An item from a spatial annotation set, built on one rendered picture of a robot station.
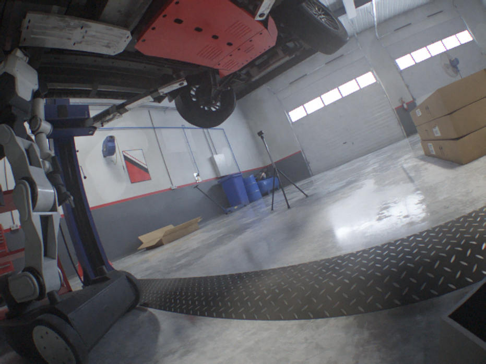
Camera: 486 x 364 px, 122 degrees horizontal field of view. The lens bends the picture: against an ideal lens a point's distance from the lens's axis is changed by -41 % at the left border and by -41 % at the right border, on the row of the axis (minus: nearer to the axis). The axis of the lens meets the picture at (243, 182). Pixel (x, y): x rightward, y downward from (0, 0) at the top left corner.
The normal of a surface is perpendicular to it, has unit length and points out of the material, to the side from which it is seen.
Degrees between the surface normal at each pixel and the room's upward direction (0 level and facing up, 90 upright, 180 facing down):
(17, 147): 115
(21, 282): 90
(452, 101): 90
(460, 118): 86
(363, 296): 23
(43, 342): 90
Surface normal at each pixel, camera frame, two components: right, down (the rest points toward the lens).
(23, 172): 0.10, -0.10
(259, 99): -0.54, 0.16
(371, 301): -0.54, -0.79
